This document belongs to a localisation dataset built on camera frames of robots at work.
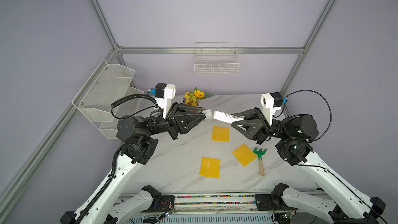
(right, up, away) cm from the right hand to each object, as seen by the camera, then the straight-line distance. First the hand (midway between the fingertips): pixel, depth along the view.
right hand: (230, 123), depth 45 cm
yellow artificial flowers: (-15, +10, +39) cm, 43 cm away
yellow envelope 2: (+17, -23, +46) cm, 54 cm away
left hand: (-8, +2, -4) cm, 9 cm away
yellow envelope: (-4, -29, +41) cm, 50 cm away
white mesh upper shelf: (-61, +19, +40) cm, 76 cm away
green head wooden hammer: (+25, -22, +43) cm, 54 cm away
